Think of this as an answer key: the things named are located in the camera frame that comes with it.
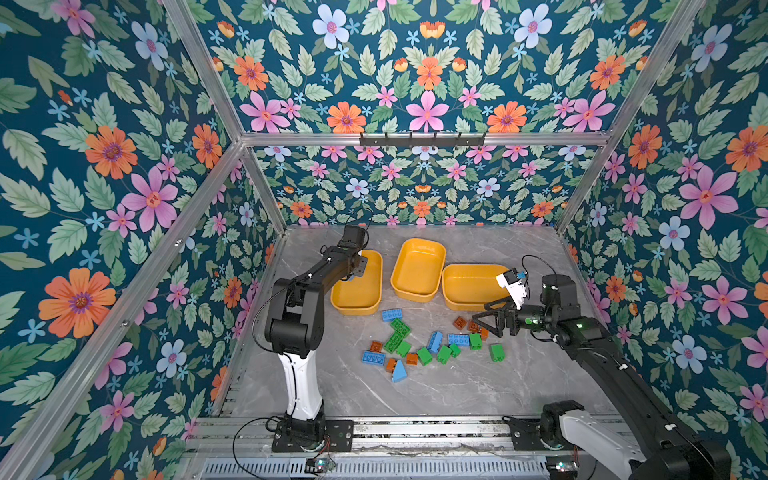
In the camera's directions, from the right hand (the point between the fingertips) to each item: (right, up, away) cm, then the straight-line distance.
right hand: (482, 310), depth 74 cm
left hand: (-37, +14, +25) cm, 47 cm away
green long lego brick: (-21, -9, +19) cm, 30 cm away
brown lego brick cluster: (-2, -8, +19) cm, 20 cm away
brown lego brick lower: (-17, -16, +11) cm, 26 cm away
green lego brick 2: (+1, -12, +12) cm, 17 cm away
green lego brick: (+8, -15, +13) cm, 21 cm away
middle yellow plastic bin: (-15, +9, +30) cm, 35 cm away
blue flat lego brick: (-3, -11, +14) cm, 19 cm away
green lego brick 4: (-23, -12, +15) cm, 30 cm away
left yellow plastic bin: (-33, +1, +23) cm, 41 cm away
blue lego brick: (-30, -16, +12) cm, 36 cm away
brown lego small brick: (-28, -13, +14) cm, 34 cm away
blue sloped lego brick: (-21, -19, +8) cm, 30 cm away
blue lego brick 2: (-10, -12, +14) cm, 21 cm away
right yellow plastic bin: (+3, +3, +27) cm, 27 cm away
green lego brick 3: (-14, -15, +10) cm, 23 cm away
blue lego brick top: (-24, -5, +19) cm, 31 cm away
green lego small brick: (-8, -15, +11) cm, 20 cm away
